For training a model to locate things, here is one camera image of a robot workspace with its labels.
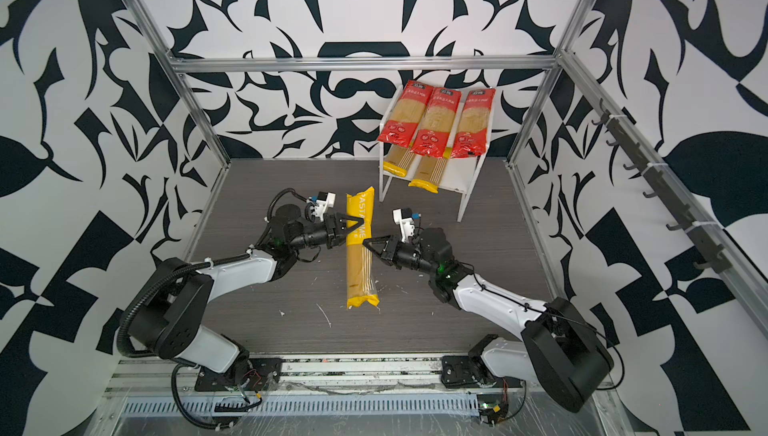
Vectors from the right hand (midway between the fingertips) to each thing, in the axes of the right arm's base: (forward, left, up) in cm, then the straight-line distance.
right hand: (364, 245), depth 73 cm
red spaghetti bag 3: (+28, -29, +12) cm, 42 cm away
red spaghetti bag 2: (+25, -18, +14) cm, 33 cm away
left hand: (+8, 0, 0) cm, 8 cm away
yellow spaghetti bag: (+27, -19, -3) cm, 33 cm away
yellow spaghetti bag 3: (-3, +1, -2) cm, 4 cm away
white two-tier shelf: (+28, -28, -6) cm, 40 cm away
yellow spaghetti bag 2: (+31, -9, -3) cm, 33 cm away
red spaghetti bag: (+33, -11, +13) cm, 37 cm away
